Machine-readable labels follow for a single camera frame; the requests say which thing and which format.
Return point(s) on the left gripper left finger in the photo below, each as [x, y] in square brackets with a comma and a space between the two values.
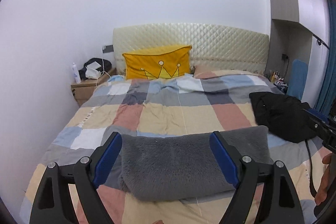
[53, 204]

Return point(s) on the grey fleece garment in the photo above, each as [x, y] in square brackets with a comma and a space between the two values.
[168, 169]

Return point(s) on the person's right hand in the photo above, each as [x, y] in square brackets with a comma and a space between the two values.
[322, 190]

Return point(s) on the black jacket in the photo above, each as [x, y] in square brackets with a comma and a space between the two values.
[285, 116]

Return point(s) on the blue chair back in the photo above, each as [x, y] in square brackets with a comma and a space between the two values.
[297, 80]

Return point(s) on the wooden nightstand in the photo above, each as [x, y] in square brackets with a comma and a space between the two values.
[83, 91]

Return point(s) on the white spray bottle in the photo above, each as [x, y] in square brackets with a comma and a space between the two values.
[76, 73]

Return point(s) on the cream quilted headboard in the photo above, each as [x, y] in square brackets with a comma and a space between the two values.
[216, 46]

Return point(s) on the white tissue pack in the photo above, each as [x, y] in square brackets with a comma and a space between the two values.
[92, 71]

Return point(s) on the black bag on nightstand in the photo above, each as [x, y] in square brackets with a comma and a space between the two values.
[106, 67]

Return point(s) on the yellow crown pillow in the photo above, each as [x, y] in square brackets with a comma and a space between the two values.
[165, 62]

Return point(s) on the black wall plug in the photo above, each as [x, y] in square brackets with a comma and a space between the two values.
[284, 57]

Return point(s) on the grey wall socket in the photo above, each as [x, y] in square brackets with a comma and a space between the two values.
[107, 48]

